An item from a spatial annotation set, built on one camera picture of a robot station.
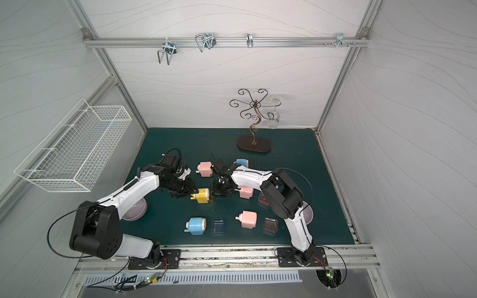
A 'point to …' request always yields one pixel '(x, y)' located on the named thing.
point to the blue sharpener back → (243, 162)
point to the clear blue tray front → (218, 226)
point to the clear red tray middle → (262, 199)
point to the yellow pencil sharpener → (202, 197)
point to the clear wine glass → (272, 121)
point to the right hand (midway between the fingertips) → (213, 195)
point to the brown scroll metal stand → (248, 143)
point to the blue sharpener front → (196, 226)
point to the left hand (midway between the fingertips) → (195, 193)
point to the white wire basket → (71, 157)
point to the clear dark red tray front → (271, 225)
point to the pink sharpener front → (249, 219)
